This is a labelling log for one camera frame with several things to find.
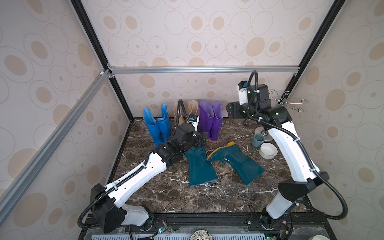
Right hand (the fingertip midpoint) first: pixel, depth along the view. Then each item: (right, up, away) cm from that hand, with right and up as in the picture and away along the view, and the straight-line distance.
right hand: (240, 104), depth 71 cm
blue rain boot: (-46, -8, +10) cm, 48 cm away
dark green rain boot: (-18, -37, +18) cm, 45 cm away
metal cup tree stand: (+30, +4, +14) cm, 33 cm away
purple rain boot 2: (-9, -8, +14) cm, 19 cm away
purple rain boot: (-15, -3, +23) cm, 28 cm away
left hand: (-17, -13, 0) cm, 21 cm away
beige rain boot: (-23, +2, +19) cm, 30 cm away
